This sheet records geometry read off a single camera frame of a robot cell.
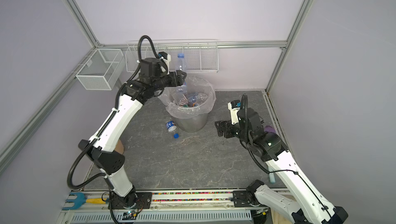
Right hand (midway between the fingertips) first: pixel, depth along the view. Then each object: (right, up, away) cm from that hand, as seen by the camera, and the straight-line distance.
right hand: (224, 122), depth 68 cm
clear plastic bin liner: (-15, +11, +20) cm, 27 cm away
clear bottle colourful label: (-20, +14, +8) cm, 26 cm away
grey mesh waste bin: (-17, -4, +23) cm, 29 cm away
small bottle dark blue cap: (-30, -6, +28) cm, 41 cm away
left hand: (-20, +22, +3) cm, 29 cm away
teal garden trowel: (+26, -30, +11) cm, 41 cm away
